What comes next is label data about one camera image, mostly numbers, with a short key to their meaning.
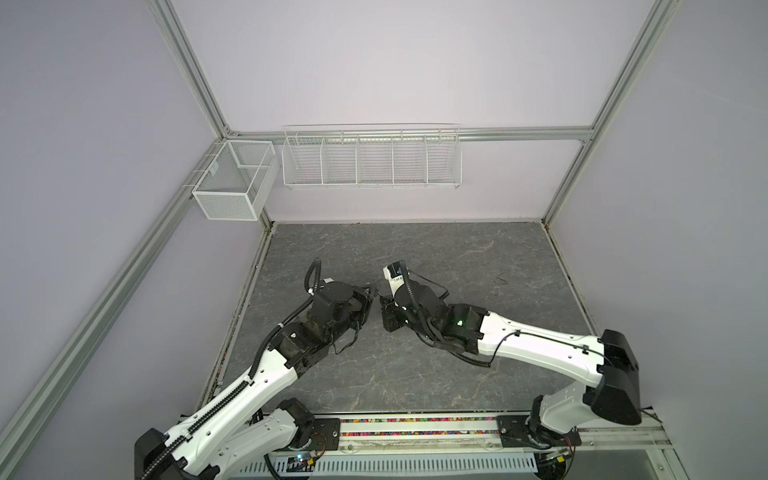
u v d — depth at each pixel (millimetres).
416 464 708
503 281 1047
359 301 548
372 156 986
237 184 1011
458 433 755
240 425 446
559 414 574
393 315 631
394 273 615
